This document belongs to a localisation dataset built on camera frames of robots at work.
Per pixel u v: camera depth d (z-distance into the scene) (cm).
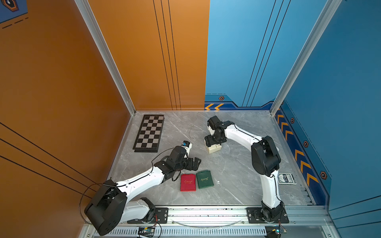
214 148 93
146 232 72
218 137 82
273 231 70
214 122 79
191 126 111
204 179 83
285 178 84
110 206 41
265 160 54
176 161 65
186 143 76
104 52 85
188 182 81
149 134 102
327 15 72
